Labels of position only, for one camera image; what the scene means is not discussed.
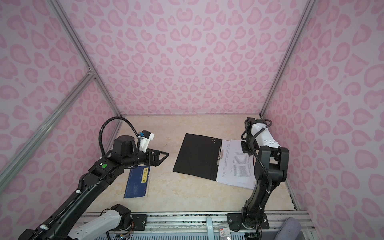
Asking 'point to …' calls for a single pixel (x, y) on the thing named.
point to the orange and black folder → (199, 156)
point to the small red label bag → (224, 230)
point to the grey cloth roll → (290, 230)
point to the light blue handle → (210, 228)
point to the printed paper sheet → (235, 167)
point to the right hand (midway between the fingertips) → (250, 152)
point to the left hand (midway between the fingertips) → (162, 151)
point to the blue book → (137, 184)
